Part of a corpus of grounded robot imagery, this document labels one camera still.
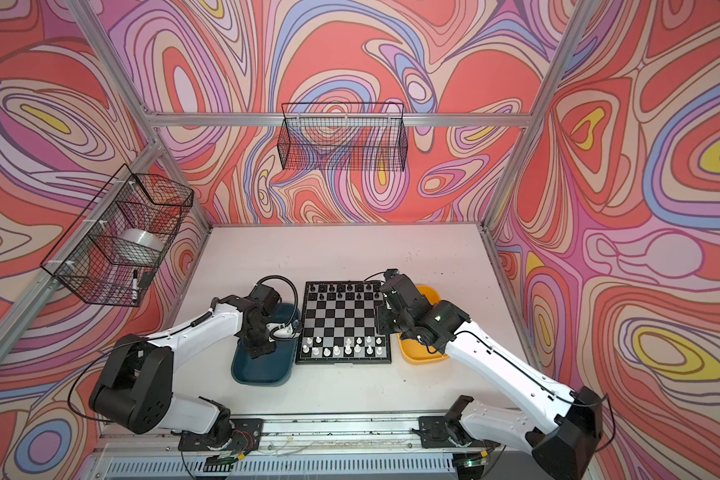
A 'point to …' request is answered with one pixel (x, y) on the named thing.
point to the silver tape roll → (144, 237)
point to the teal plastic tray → (271, 369)
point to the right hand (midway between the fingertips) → (383, 322)
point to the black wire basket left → (113, 253)
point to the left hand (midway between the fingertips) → (270, 342)
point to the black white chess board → (338, 323)
